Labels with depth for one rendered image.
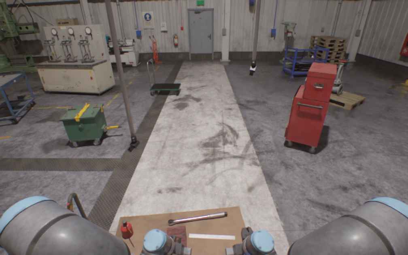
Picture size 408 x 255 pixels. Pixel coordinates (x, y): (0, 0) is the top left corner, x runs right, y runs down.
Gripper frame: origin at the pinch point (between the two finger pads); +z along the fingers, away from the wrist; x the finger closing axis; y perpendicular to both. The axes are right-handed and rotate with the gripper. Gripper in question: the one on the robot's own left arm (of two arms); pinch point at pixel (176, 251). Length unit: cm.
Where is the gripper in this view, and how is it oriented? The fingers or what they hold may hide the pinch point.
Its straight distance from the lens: 131.4
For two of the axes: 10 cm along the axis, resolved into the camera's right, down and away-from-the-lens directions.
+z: 1.9, 6.2, 7.6
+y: 1.1, -7.9, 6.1
